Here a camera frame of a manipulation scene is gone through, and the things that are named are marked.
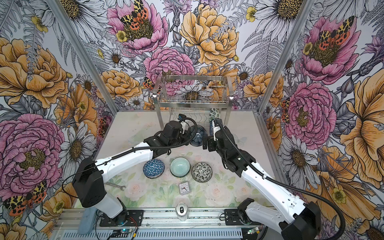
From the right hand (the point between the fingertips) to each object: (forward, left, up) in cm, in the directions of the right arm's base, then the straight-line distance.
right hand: (212, 139), depth 77 cm
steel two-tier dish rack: (+47, +2, -11) cm, 48 cm away
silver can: (-30, +15, -9) cm, 35 cm away
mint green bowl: (-5, +18, -21) cm, 28 cm away
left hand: (+5, +12, -4) cm, 14 cm away
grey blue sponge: (-31, +60, -20) cm, 70 cm away
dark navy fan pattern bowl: (+7, +5, -2) cm, 9 cm away
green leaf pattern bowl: (+34, -6, -16) cm, 38 cm away
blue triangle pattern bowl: (-5, +34, -21) cm, 40 cm away
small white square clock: (-16, +15, -22) cm, 31 cm away
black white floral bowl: (-7, +5, -23) cm, 25 cm away
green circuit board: (-36, -19, -24) cm, 47 cm away
